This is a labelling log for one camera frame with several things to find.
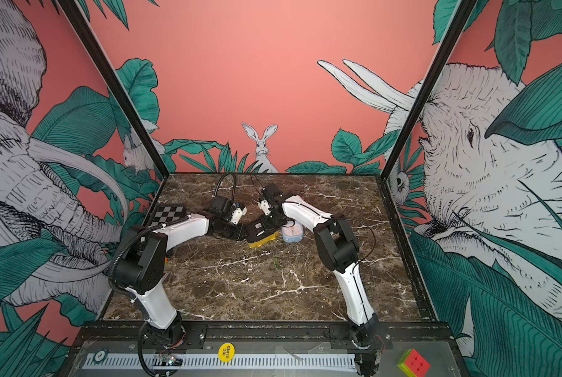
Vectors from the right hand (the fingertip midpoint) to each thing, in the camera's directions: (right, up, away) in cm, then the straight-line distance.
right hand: (264, 225), depth 96 cm
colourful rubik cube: (+46, -36, -30) cm, 66 cm away
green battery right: (+6, -15, -6) cm, 17 cm away
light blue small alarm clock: (+12, -3, 0) cm, 13 cm away
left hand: (-7, -2, -1) cm, 7 cm away
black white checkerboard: (-43, +5, +5) cm, 44 cm away
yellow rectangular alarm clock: (-3, -4, 0) cm, 5 cm away
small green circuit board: (-26, -38, -26) cm, 53 cm away
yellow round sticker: (-9, -36, -24) cm, 45 cm away
